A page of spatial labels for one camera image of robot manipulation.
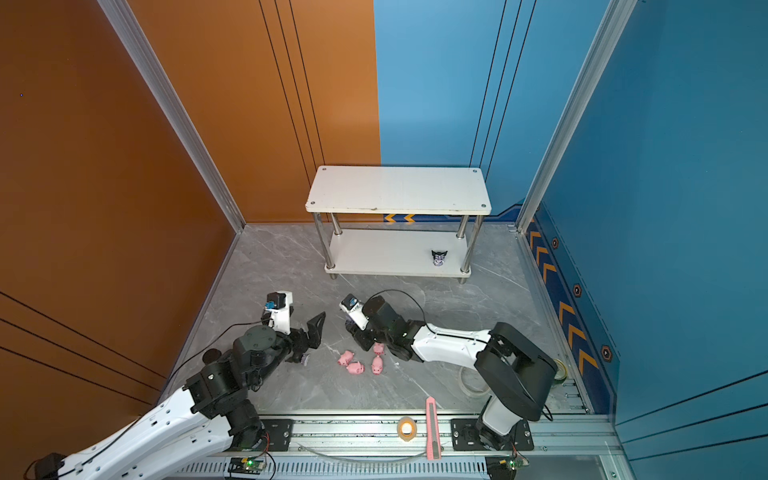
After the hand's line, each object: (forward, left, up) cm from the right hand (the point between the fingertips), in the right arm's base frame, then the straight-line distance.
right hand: (351, 322), depth 84 cm
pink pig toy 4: (-10, -7, -7) cm, 14 cm away
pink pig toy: (-8, +2, -7) cm, 10 cm away
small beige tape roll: (-26, -15, -8) cm, 32 cm away
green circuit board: (-32, +23, -10) cm, 41 cm away
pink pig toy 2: (-10, -1, -7) cm, 13 cm away
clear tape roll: (-14, -34, -9) cm, 37 cm away
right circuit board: (-32, -38, -11) cm, 51 cm away
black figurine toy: (-8, +14, -7) cm, 17 cm away
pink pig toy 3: (-5, -8, -5) cm, 11 cm away
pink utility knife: (-25, -22, -9) cm, 34 cm away
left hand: (-3, +8, +12) cm, 15 cm away
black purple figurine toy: (+22, -27, +2) cm, 34 cm away
